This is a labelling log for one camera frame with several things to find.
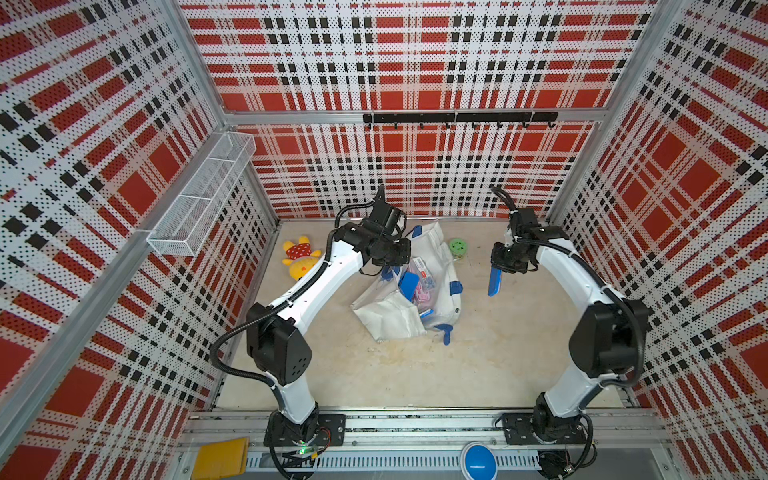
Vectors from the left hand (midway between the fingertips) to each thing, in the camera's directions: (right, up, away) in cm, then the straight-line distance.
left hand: (411, 257), depth 81 cm
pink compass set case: (+6, -9, +15) cm, 18 cm away
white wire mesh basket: (-70, +10, +10) cm, 71 cm away
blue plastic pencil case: (0, -9, +15) cm, 18 cm away
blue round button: (+16, -47, -13) cm, 51 cm away
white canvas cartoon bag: (-6, -16, 0) cm, 17 cm away
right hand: (+26, -3, +7) cm, 27 cm away
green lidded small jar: (+18, +3, +26) cm, 31 cm away
